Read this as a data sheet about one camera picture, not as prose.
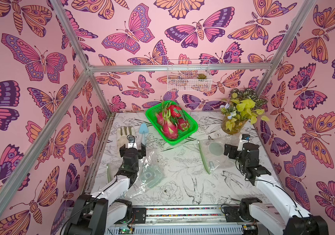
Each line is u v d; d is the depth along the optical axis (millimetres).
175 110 1028
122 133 1061
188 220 730
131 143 731
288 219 415
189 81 1059
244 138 727
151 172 880
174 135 976
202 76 926
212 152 970
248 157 631
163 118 1015
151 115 1099
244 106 890
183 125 1010
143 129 1097
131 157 640
